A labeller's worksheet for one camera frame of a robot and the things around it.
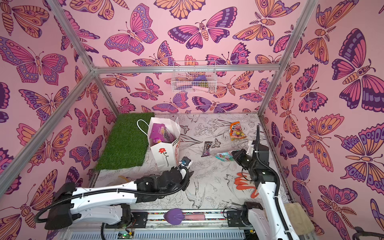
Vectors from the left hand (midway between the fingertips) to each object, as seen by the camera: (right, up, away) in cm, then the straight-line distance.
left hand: (192, 171), depth 72 cm
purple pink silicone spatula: (-9, -23, +2) cm, 25 cm away
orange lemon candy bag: (+29, +18, +31) cm, 46 cm away
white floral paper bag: (-15, +6, +8) cm, 19 cm away
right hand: (+21, +9, +6) cm, 24 cm away
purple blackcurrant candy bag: (-18, +18, +9) cm, 27 cm away
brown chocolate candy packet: (+8, +6, +23) cm, 25 cm away
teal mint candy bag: (+18, +5, +10) cm, 21 cm away
